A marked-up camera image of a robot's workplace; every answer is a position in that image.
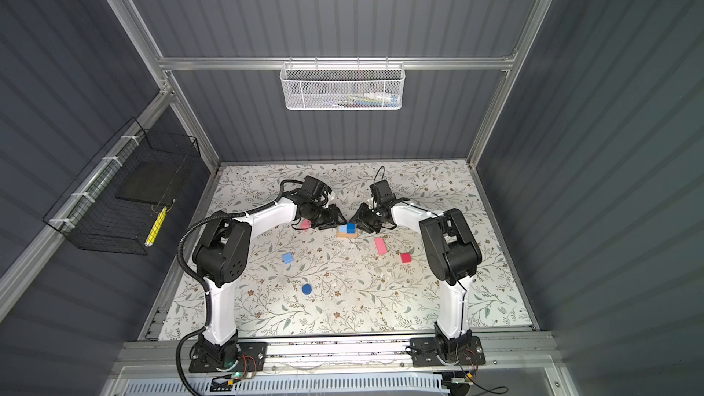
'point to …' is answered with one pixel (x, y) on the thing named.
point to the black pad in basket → (149, 182)
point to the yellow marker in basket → (153, 235)
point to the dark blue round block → (306, 289)
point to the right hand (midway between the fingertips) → (354, 223)
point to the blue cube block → (350, 227)
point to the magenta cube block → (406, 258)
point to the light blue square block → (342, 228)
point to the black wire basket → (117, 203)
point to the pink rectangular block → (381, 246)
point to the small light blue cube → (288, 258)
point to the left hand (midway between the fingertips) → (344, 222)
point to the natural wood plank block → (346, 234)
